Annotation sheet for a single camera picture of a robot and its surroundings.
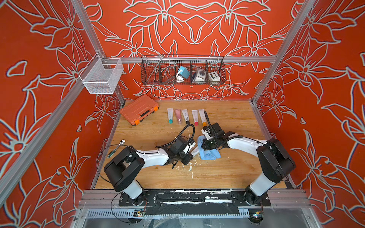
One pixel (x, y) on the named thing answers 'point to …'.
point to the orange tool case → (139, 109)
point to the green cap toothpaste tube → (170, 113)
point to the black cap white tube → (186, 114)
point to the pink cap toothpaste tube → (195, 114)
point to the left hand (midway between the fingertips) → (192, 155)
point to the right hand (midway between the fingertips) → (199, 146)
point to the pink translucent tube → (178, 113)
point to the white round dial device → (200, 75)
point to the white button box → (213, 76)
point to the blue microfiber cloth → (209, 154)
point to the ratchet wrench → (121, 142)
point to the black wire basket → (161, 69)
